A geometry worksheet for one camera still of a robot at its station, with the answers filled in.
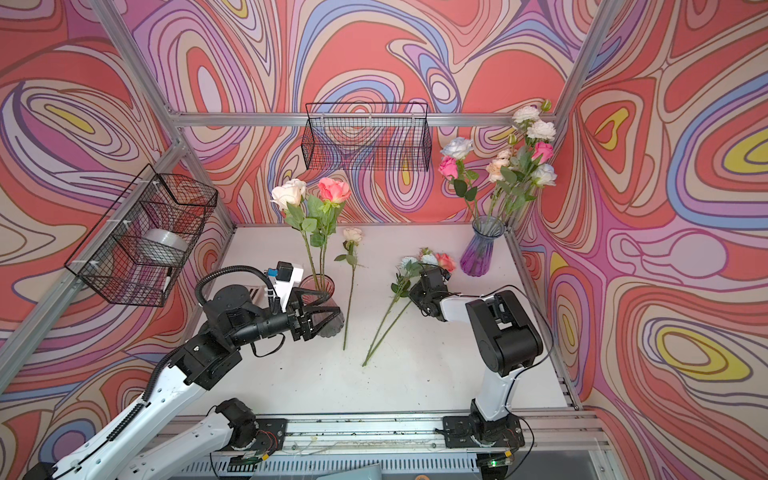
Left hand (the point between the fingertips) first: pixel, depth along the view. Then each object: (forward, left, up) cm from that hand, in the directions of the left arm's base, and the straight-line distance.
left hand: (334, 305), depth 62 cm
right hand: (+21, -20, -32) cm, 43 cm away
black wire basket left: (+15, +49, +1) cm, 51 cm away
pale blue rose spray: (+29, -19, -27) cm, 44 cm away
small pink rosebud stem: (+44, +2, -27) cm, 52 cm away
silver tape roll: (+19, +44, 0) cm, 48 cm away
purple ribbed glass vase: (+29, -41, -20) cm, 54 cm away
